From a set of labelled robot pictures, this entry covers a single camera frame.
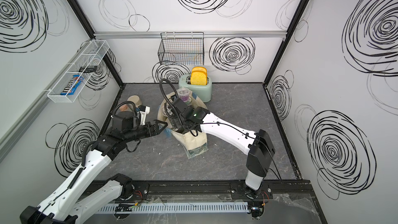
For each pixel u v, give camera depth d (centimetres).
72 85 67
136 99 103
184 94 84
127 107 97
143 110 68
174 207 77
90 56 86
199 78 98
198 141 77
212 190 75
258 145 42
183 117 57
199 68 99
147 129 63
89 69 79
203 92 99
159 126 66
